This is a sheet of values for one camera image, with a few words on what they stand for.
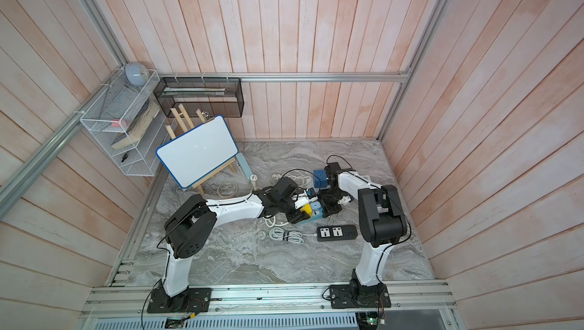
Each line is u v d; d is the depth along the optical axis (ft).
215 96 2.87
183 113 2.74
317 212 2.96
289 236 2.79
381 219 1.66
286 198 2.45
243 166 3.33
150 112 2.82
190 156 2.82
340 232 2.82
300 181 3.31
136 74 2.68
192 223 1.80
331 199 2.71
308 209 2.80
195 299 2.40
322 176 3.53
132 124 2.48
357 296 2.19
